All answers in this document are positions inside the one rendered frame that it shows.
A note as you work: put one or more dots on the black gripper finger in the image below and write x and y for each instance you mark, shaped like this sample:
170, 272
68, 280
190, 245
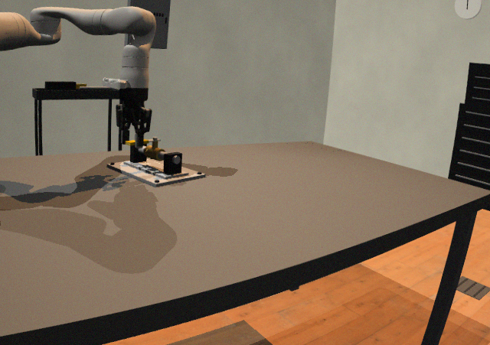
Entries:
121, 112
146, 115

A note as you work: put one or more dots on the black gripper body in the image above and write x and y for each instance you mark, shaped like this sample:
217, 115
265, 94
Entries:
134, 98

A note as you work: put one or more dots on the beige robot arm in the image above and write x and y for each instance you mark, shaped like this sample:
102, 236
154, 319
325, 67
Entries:
45, 29

